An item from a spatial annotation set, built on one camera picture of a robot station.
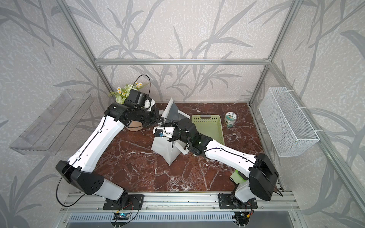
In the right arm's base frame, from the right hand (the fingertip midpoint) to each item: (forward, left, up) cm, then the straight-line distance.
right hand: (164, 120), depth 72 cm
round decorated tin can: (+20, -42, -23) cm, 52 cm away
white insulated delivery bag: (-6, +3, -17) cm, 18 cm away
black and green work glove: (-20, -41, -29) cm, 54 cm away
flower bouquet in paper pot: (+19, +27, +1) cm, 33 cm away
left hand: (0, -1, 0) cm, 1 cm away
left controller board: (-38, +22, -30) cm, 53 cm away
